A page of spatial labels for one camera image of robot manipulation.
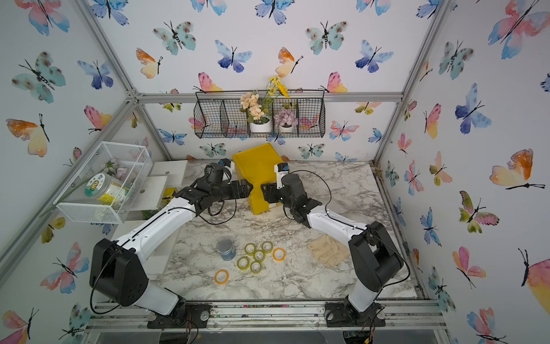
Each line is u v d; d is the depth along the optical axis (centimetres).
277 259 87
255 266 85
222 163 74
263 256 87
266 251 89
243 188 83
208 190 64
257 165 93
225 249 82
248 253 88
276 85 82
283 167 74
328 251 89
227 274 83
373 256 45
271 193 75
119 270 42
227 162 76
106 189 63
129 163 81
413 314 76
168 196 96
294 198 66
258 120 83
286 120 87
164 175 94
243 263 86
